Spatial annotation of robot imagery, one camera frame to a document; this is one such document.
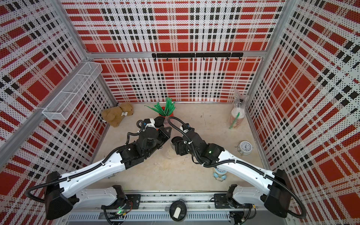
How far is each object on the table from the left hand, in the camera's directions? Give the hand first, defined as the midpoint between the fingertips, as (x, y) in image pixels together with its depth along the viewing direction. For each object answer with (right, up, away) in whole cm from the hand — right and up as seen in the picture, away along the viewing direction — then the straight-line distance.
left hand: (174, 127), depth 72 cm
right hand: (+3, -9, +2) cm, 10 cm away
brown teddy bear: (-47, +7, +29) cm, 55 cm away
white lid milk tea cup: (+38, +8, +19) cm, 43 cm away
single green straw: (+39, +3, +21) cm, 44 cm away
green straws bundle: (-6, +12, +24) cm, 28 cm away
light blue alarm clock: (+26, -28, +8) cm, 39 cm away
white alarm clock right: (+44, -15, +19) cm, 50 cm away
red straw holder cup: (-4, +7, +21) cm, 23 cm away
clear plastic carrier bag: (+41, +16, +18) cm, 48 cm away
